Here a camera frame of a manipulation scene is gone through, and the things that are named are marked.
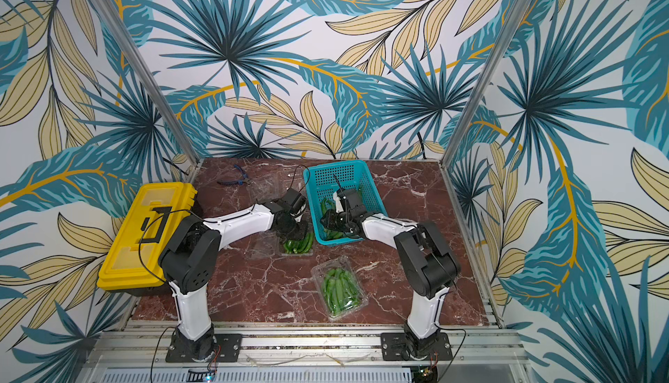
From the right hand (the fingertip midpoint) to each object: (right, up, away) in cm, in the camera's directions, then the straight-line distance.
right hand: (324, 219), depth 94 cm
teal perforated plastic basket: (-1, +14, +15) cm, 21 cm away
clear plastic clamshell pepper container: (-25, +12, +15) cm, 32 cm away
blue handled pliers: (-36, +14, +15) cm, 42 cm away
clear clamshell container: (+6, -20, -12) cm, 24 cm away
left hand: (-8, -6, -1) cm, 10 cm away
